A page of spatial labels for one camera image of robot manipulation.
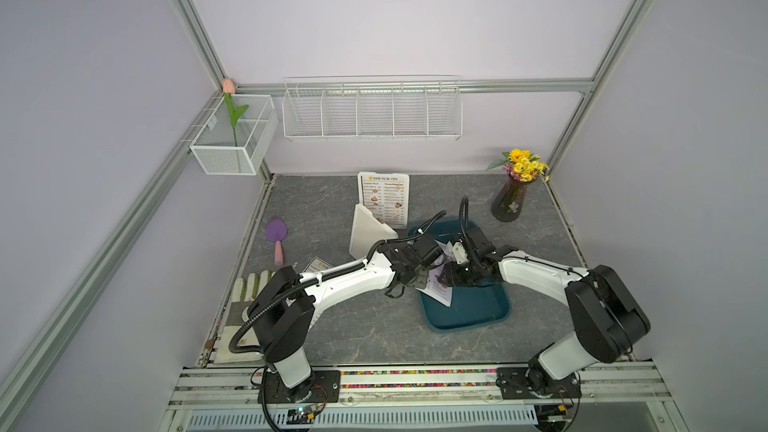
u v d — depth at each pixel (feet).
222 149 2.54
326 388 2.39
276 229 3.48
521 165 2.92
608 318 1.46
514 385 2.41
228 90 2.93
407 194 3.16
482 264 2.21
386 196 3.16
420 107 3.41
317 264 3.16
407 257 2.11
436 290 2.83
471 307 3.09
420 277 2.48
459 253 2.72
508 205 3.33
